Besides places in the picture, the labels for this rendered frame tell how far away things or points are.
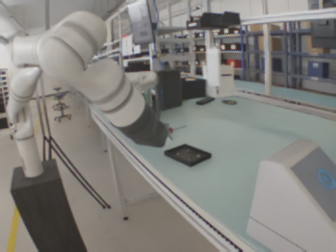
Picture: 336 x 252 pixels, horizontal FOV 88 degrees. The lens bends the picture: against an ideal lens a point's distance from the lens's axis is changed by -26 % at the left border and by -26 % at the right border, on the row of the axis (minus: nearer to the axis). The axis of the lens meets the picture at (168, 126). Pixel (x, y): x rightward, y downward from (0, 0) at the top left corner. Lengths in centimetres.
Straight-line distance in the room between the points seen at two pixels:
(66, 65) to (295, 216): 34
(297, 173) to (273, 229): 9
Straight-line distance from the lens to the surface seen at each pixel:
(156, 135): 45
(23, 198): 100
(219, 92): 148
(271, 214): 32
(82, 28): 30
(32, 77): 69
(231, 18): 135
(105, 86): 33
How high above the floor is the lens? 127
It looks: 17 degrees down
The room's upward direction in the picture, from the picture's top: 3 degrees counter-clockwise
